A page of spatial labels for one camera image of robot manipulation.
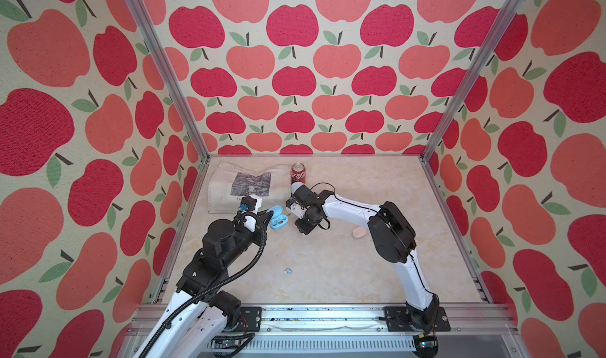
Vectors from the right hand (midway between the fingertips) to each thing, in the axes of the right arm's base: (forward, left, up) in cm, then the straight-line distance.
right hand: (302, 231), depth 95 cm
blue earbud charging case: (-11, +6, +26) cm, 29 cm away
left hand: (-10, +8, +28) cm, 31 cm away
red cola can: (+22, +4, +11) cm, 25 cm away
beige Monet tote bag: (+13, +33, +11) cm, 37 cm away
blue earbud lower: (-17, +4, +1) cm, 17 cm away
